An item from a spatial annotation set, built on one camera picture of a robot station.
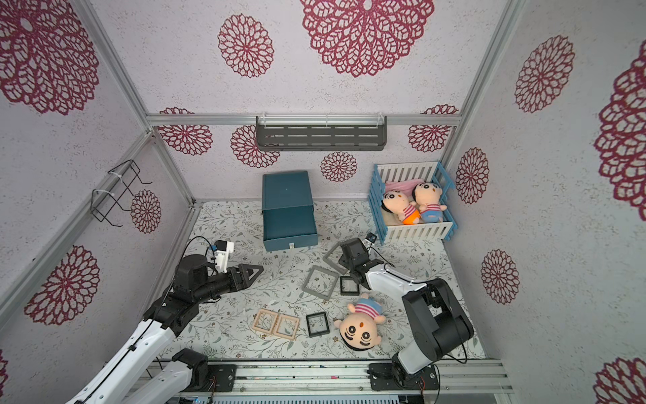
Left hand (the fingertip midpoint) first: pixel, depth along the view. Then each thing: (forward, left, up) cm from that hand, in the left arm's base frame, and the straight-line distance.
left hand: (258, 272), depth 75 cm
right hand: (+13, -31, -15) cm, 37 cm away
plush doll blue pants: (+37, -62, -6) cm, 72 cm away
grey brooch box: (+16, -23, -20) cm, 35 cm away
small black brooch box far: (+5, -29, -22) cm, 36 cm away
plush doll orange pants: (+36, -50, -9) cm, 62 cm away
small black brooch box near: (-9, -17, -20) cm, 28 cm away
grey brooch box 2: (+6, -18, -21) cm, 28 cm away
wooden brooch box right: (-10, -7, -19) cm, 23 cm away
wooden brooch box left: (-8, +1, -20) cm, 22 cm away
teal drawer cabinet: (+26, -6, -3) cm, 27 cm away
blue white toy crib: (+25, -46, -13) cm, 54 cm away
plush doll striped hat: (-14, -30, -11) cm, 34 cm away
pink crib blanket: (+48, -57, -11) cm, 75 cm away
